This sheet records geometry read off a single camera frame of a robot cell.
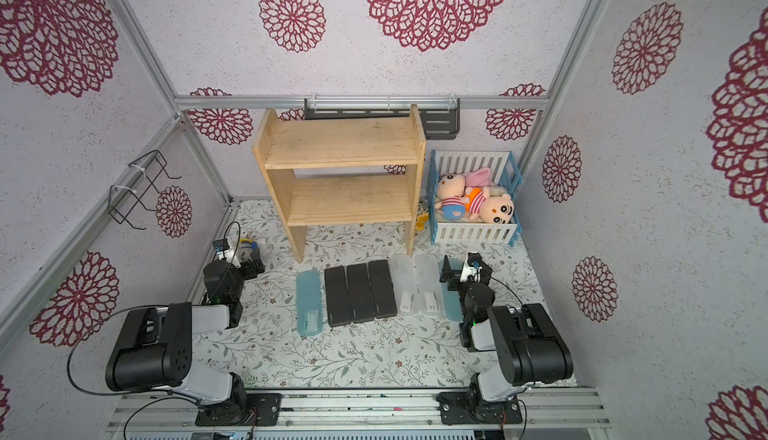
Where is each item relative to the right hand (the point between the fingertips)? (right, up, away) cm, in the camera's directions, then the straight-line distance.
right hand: (466, 259), depth 90 cm
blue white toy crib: (+21, +30, +24) cm, 44 cm away
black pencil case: (-40, -12, +3) cm, 41 cm away
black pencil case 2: (-32, -14, +3) cm, 35 cm away
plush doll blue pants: (-2, +23, +14) cm, 27 cm away
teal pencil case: (-4, -13, +2) cm, 14 cm away
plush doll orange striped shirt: (+8, +17, +13) cm, 23 cm away
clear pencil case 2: (-11, -9, +7) cm, 16 cm away
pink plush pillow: (+11, +28, +21) cm, 37 cm away
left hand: (-69, +2, +3) cm, 69 cm away
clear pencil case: (-19, -4, +10) cm, 21 cm away
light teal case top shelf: (-47, -17, -2) cm, 50 cm away
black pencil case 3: (-26, -9, +6) cm, 28 cm away
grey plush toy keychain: (-72, +3, +10) cm, 72 cm away
